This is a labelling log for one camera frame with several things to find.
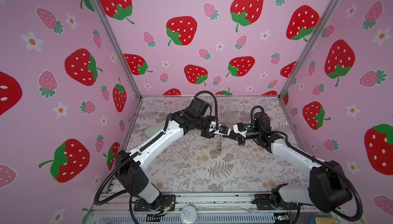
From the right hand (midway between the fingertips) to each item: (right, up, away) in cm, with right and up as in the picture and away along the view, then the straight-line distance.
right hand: (222, 134), depth 74 cm
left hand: (0, +4, -1) cm, 4 cm away
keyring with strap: (-2, -6, +2) cm, 7 cm away
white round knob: (-16, -34, -8) cm, 39 cm away
